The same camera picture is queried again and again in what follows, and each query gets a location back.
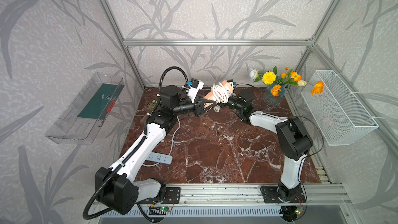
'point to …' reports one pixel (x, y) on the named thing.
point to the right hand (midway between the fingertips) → (211, 94)
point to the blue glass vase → (270, 99)
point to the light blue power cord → (171, 142)
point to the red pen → (110, 107)
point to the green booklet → (99, 104)
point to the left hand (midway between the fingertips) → (213, 103)
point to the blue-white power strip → (159, 158)
